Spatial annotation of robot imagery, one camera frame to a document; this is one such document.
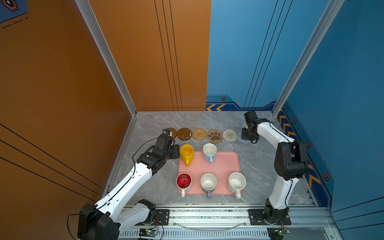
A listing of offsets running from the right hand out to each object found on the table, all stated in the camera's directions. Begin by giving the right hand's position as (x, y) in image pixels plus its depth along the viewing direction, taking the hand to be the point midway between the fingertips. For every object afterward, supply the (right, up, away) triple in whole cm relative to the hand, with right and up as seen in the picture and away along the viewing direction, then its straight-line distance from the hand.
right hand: (245, 136), depth 97 cm
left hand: (-44, -4, -16) cm, 47 cm away
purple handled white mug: (-25, -25, -13) cm, 38 cm away
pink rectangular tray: (-14, -16, -6) cm, 22 cm away
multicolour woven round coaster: (-9, 0, +8) cm, 12 cm away
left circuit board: (-56, -44, -26) cm, 76 cm away
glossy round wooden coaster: (-41, +1, +8) cm, 42 cm away
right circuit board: (+6, -43, -28) cm, 52 cm away
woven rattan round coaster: (-30, +1, +9) cm, 32 cm away
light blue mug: (-24, -9, -5) cm, 26 cm away
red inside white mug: (-39, -25, -15) cm, 49 cm away
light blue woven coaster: (-5, -1, -8) cm, 9 cm away
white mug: (-10, -25, -14) cm, 30 cm away
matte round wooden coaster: (-49, +2, +12) cm, 51 cm away
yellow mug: (-38, -10, -3) cm, 40 cm away
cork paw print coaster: (-19, -1, +8) cm, 21 cm away
